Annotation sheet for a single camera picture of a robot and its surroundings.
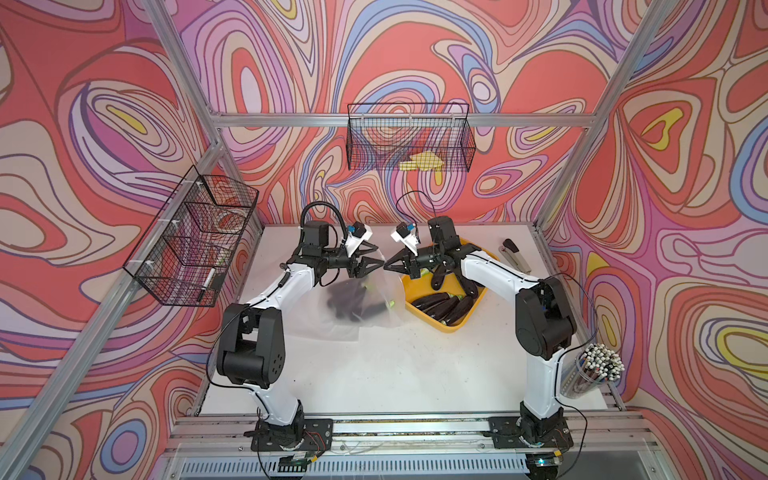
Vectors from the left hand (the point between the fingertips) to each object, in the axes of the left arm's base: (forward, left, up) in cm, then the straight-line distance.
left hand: (380, 256), depth 83 cm
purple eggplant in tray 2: (-8, -18, -18) cm, 27 cm away
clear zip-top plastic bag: (-8, +22, -21) cm, 32 cm away
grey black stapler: (+18, -47, -17) cm, 53 cm away
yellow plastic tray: (+2, -12, -20) cm, 23 cm away
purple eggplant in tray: (-3, -16, -18) cm, 25 cm away
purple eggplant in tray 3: (-7, -25, -18) cm, 32 cm away
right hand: (-3, -2, -4) cm, 5 cm away
